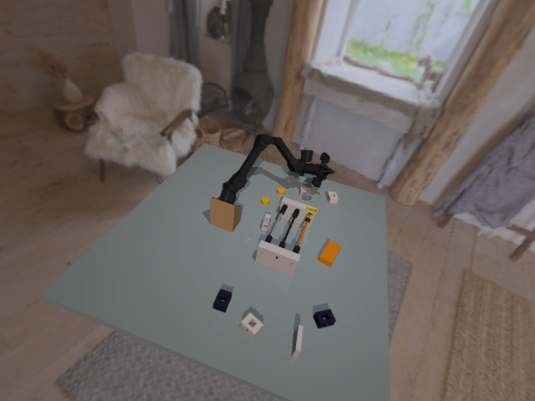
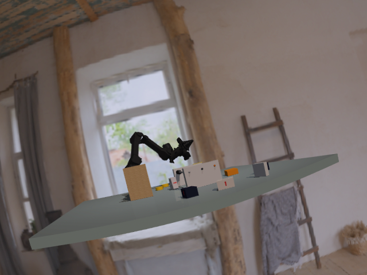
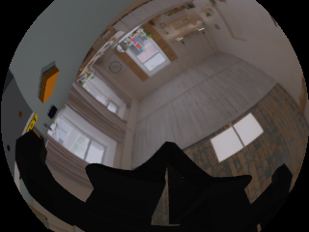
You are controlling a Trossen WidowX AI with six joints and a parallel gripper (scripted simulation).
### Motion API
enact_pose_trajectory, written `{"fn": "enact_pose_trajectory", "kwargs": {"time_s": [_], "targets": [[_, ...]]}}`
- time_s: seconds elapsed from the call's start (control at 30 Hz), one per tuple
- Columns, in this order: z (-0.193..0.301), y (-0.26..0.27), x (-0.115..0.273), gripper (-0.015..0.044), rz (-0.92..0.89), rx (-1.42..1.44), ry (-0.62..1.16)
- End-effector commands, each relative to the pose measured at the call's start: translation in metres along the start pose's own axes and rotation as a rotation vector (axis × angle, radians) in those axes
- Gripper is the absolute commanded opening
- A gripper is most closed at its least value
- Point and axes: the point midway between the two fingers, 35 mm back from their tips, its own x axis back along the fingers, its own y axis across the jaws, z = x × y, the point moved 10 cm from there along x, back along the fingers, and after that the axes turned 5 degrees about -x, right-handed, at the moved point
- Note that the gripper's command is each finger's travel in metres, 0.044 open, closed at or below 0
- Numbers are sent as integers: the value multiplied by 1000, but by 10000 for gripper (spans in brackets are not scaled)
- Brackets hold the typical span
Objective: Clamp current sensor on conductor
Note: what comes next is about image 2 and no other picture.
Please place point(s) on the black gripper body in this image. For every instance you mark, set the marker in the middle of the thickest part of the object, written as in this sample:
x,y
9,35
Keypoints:
x,y
181,149

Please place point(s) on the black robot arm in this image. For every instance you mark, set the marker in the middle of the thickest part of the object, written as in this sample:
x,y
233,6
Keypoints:
x,y
164,153

